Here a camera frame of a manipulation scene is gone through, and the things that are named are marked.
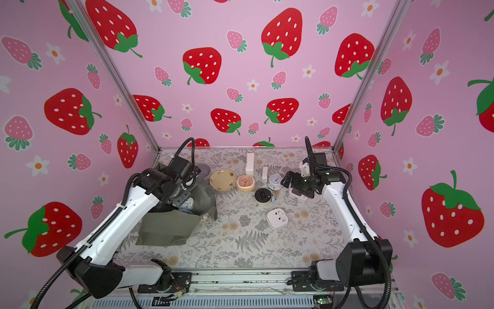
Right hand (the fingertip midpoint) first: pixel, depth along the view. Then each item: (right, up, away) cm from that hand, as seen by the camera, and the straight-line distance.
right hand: (287, 186), depth 81 cm
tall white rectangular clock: (-17, +10, +25) cm, 32 cm away
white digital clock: (+7, -6, +15) cm, 18 cm away
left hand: (-44, -1, -5) cm, 45 cm away
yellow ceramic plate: (-32, +1, +26) cm, 42 cm away
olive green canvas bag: (-48, -14, -9) cm, 51 cm away
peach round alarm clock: (-19, -1, +21) cm, 28 cm away
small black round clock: (-10, -7, +14) cm, 18 cm away
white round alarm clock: (-4, 0, +19) cm, 19 cm away
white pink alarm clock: (-3, -16, +8) cm, 18 cm away
